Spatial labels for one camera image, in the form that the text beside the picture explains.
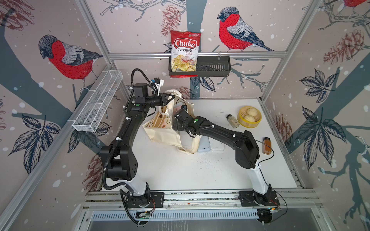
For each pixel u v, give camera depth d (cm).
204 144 92
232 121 103
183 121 68
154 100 70
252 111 104
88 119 70
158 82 72
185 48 83
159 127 82
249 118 100
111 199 75
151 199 73
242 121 101
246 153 51
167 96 75
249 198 73
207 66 107
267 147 91
